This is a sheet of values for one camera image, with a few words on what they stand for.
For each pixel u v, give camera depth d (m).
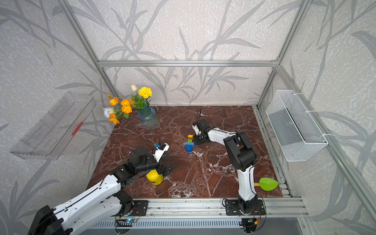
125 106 0.71
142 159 0.61
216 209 0.75
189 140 0.97
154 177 0.74
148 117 0.99
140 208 0.72
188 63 0.94
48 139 0.65
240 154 0.53
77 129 0.68
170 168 0.67
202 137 0.75
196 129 0.91
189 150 0.94
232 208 0.73
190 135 1.01
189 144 0.96
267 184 0.82
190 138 1.00
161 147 0.67
